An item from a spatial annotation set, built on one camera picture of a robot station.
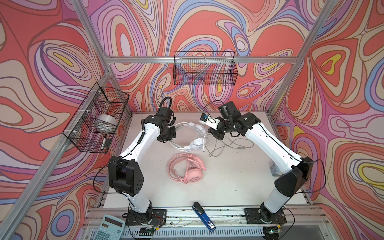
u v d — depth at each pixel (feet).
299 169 1.40
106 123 2.31
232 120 1.86
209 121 2.10
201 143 2.46
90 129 2.42
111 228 2.27
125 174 1.46
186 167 2.88
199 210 2.36
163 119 2.02
